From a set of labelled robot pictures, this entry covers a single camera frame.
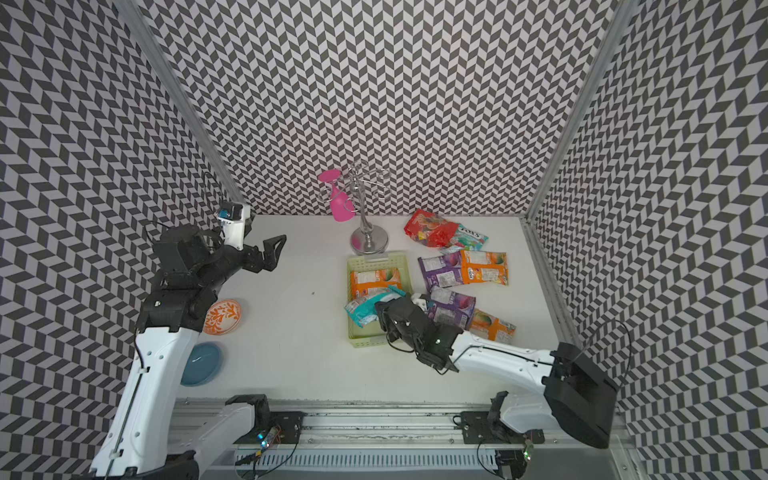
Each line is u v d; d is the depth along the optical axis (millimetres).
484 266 1003
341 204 1016
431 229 1071
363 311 769
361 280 989
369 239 1090
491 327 882
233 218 539
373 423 741
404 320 571
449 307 917
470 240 1086
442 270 998
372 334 757
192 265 475
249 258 584
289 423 719
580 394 411
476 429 752
